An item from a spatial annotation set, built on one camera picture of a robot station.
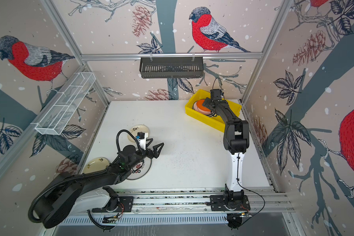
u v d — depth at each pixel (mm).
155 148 728
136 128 1037
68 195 419
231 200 657
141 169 833
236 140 587
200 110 1089
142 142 728
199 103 1146
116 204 695
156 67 1070
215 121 976
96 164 857
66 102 787
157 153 744
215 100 815
